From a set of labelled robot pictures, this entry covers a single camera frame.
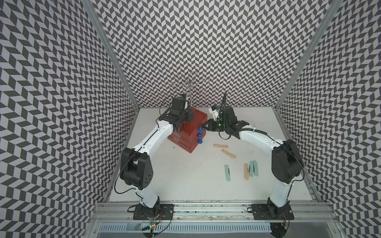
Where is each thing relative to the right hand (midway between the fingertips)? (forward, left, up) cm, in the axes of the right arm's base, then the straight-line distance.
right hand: (201, 127), depth 86 cm
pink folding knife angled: (-8, -18, -19) cm, 27 cm away
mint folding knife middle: (-18, -29, -17) cm, 38 cm away
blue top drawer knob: (-2, +1, +1) cm, 3 cm away
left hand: (+7, +7, +3) cm, 10 cm away
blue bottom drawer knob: (-2, +1, -13) cm, 13 cm away
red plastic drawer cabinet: (-8, +6, +5) cm, 11 cm away
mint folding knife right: (-18, -32, -18) cm, 41 cm away
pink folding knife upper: (-3, -13, -17) cm, 21 cm away
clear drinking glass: (-10, -22, +17) cm, 29 cm away
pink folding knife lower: (-20, -26, -17) cm, 37 cm away
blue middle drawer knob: (-2, +1, -6) cm, 6 cm away
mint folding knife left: (-20, -15, -18) cm, 30 cm away
